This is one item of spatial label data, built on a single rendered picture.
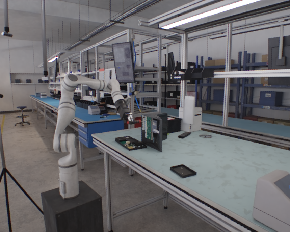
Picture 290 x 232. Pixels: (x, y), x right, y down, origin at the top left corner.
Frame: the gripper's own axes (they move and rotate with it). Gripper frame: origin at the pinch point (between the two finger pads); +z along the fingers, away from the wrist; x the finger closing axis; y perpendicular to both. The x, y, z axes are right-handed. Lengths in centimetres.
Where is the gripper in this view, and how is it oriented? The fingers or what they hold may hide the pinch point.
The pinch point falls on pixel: (132, 123)
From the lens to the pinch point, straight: 128.3
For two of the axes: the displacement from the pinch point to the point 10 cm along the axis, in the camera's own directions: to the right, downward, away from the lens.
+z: 3.9, 7.7, -5.1
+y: -8.5, 0.8, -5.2
